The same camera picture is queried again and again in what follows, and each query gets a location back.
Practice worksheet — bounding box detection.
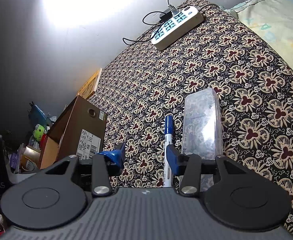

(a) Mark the green frog plush toy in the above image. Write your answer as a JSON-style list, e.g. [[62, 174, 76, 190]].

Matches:
[[33, 124, 50, 144]]

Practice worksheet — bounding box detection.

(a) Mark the blue clipped folder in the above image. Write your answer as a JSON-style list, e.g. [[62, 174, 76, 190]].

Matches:
[[28, 101, 47, 127]]

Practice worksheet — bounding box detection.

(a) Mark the black cable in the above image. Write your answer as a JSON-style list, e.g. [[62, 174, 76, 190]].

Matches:
[[122, 10, 167, 46]]

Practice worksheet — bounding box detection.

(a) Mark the black power adapter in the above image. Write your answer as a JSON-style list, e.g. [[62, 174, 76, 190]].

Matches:
[[160, 8, 180, 22]]

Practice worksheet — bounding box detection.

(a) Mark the patterned floral table cloth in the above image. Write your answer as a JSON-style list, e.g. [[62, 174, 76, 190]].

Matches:
[[86, 0, 293, 239]]

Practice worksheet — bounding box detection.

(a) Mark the blue marker pen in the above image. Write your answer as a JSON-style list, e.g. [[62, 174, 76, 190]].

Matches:
[[163, 114, 174, 187]]

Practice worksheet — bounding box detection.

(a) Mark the white power strip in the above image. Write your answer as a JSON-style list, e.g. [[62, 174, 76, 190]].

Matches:
[[151, 6, 204, 50]]

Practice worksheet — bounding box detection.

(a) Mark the clear plastic case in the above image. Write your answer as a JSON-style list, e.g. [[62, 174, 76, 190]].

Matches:
[[182, 88, 223, 160]]

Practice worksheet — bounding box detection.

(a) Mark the brown cardboard box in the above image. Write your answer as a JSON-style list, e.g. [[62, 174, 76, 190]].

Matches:
[[38, 95, 107, 169]]

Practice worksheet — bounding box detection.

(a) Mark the light blue bed sheet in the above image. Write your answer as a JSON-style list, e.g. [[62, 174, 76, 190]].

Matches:
[[225, 0, 293, 70]]

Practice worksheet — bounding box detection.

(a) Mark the yellow calligraphy book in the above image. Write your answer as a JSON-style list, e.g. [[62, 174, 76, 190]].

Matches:
[[77, 68, 102, 99]]

